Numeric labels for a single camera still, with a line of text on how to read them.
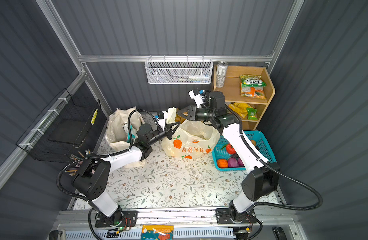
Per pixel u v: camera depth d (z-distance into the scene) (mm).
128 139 898
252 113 937
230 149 931
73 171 767
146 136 665
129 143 695
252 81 868
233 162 867
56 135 697
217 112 578
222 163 866
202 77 868
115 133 864
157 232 697
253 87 860
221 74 833
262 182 425
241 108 960
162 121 710
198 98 656
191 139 802
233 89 899
